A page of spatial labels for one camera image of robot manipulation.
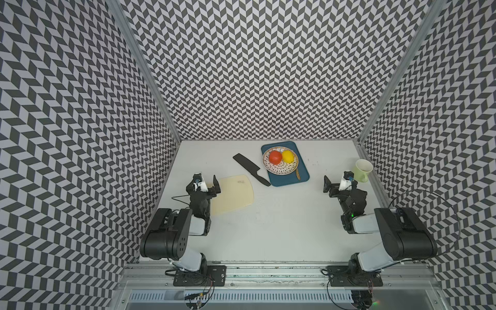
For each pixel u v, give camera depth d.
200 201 0.68
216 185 0.85
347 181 0.76
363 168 0.97
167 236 0.46
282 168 1.05
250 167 1.09
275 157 1.05
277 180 1.02
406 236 0.45
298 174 1.03
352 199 0.72
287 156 1.05
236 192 1.00
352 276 0.67
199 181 0.75
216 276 0.73
